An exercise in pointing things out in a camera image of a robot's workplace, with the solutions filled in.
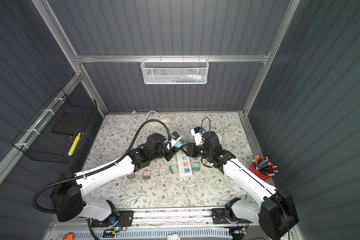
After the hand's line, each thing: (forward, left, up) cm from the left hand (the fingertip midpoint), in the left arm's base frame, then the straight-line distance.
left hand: (178, 145), depth 79 cm
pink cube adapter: (-8, +19, -18) cm, 27 cm away
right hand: (-2, -3, 0) cm, 4 cm away
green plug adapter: (-5, +3, -18) cm, 19 cm away
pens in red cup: (-11, -46, -7) cm, 47 cm away
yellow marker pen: (+1, +49, +8) cm, 49 cm away
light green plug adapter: (-5, -10, -17) cm, 21 cm away
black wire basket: (+5, +61, +8) cm, 61 cm away
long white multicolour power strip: (-4, -3, -17) cm, 17 cm away
